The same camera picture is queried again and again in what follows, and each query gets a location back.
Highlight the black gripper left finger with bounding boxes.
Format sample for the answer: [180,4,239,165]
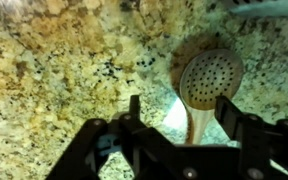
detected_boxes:
[46,95,176,180]

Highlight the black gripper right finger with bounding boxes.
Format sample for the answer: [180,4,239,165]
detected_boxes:
[215,95,288,180]

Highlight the perforated wooden spoon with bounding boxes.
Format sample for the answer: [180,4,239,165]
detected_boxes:
[178,48,245,146]

